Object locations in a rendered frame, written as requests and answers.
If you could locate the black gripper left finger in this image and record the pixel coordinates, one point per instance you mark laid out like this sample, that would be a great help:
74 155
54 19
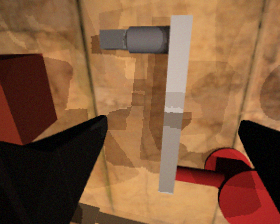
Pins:
45 179

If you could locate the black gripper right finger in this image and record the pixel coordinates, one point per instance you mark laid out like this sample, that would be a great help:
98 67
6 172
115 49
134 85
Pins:
262 146

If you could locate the red-brown cube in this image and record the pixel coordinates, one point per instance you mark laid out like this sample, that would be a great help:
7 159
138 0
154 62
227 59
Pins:
26 105

